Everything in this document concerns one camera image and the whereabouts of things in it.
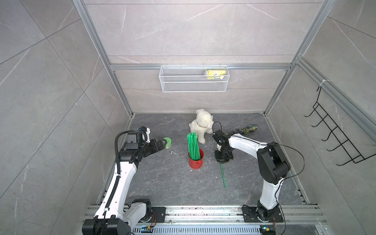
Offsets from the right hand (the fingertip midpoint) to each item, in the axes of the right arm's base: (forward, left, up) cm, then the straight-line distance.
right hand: (220, 161), depth 91 cm
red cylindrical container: (-4, +16, +6) cm, 17 cm away
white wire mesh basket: (+49, +17, +29) cm, 59 cm away
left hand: (+3, +35, +19) cm, 40 cm away
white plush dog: (+19, +11, +14) cm, 26 cm away
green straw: (-7, 0, -1) cm, 7 cm away
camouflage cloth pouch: (+24, -25, +2) cm, 35 cm away
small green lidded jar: (+13, +34, +3) cm, 36 cm away
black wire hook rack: (-14, -48, +31) cm, 59 cm away
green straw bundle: (+2, +17, +11) cm, 20 cm away
